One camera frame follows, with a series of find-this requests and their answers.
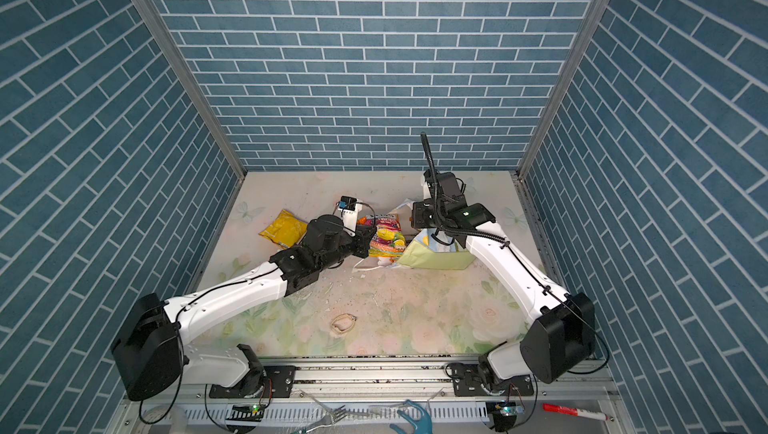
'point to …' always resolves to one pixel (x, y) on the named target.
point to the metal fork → (330, 419)
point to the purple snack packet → (384, 261)
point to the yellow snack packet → (285, 229)
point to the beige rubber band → (343, 315)
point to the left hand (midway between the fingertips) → (378, 230)
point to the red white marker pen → (576, 412)
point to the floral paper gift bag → (422, 249)
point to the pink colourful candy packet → (388, 239)
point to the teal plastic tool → (422, 425)
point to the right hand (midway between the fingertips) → (413, 207)
